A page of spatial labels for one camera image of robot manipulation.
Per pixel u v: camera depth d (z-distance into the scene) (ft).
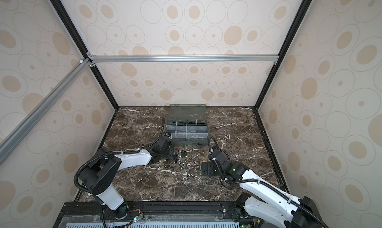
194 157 3.02
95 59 2.94
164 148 2.42
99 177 1.49
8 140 1.69
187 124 3.45
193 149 3.10
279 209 1.43
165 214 2.39
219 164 1.94
